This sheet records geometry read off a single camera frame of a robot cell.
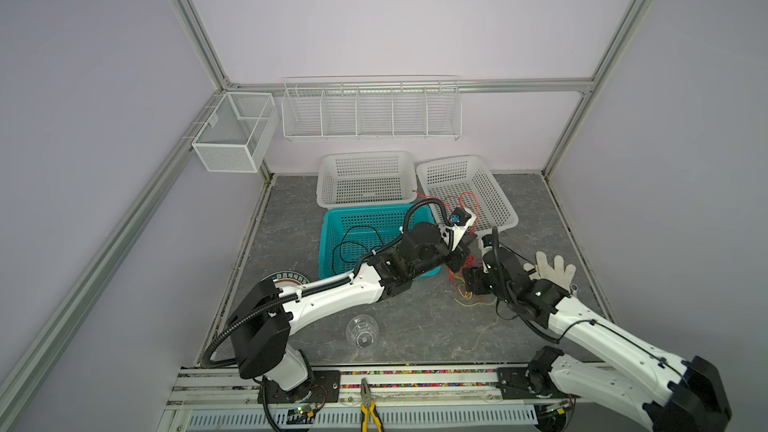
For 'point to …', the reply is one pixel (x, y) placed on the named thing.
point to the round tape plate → (286, 279)
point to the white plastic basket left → (366, 178)
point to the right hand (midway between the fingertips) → (475, 271)
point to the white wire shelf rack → (372, 108)
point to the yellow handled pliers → (368, 406)
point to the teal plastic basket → (348, 235)
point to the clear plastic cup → (362, 330)
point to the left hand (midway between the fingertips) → (476, 240)
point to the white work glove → (559, 274)
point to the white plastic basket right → (465, 181)
